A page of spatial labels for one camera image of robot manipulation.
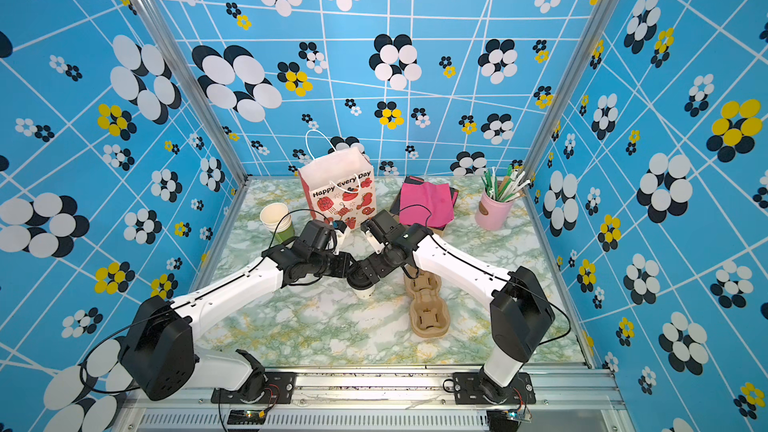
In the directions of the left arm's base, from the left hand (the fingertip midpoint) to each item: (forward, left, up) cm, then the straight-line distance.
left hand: (357, 264), depth 84 cm
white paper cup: (-6, -2, -6) cm, 9 cm away
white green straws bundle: (+23, -46, +7) cm, 52 cm away
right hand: (+1, -8, 0) cm, 8 cm away
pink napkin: (+27, -22, -5) cm, 36 cm away
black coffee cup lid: (-4, 0, -1) cm, 4 cm away
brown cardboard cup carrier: (-11, -21, -8) cm, 25 cm away
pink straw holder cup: (+20, -43, -2) cm, 47 cm away
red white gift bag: (+19, +6, +13) cm, 24 cm away
